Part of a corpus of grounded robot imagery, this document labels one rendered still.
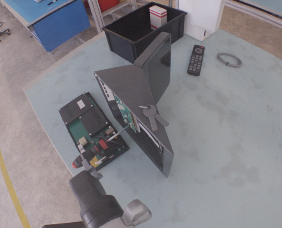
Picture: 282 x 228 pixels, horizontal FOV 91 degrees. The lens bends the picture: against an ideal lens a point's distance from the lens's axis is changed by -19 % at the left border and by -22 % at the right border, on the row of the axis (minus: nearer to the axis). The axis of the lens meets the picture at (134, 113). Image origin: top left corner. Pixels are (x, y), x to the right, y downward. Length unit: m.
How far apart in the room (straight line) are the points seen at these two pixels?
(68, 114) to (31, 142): 1.54
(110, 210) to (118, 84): 0.23
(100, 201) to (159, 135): 0.15
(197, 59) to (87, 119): 0.45
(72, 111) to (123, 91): 0.29
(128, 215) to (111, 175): 0.22
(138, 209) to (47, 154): 1.68
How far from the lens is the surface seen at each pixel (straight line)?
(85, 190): 0.33
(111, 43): 0.73
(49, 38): 1.90
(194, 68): 0.64
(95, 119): 0.53
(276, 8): 1.61
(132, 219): 0.29
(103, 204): 0.31
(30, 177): 1.95
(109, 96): 0.44
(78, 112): 0.57
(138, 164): 0.47
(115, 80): 0.35
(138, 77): 0.34
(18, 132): 2.31
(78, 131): 0.55
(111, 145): 0.47
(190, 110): 0.54
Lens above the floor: 1.45
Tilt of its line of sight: 58 degrees down
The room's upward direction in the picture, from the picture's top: 15 degrees counter-clockwise
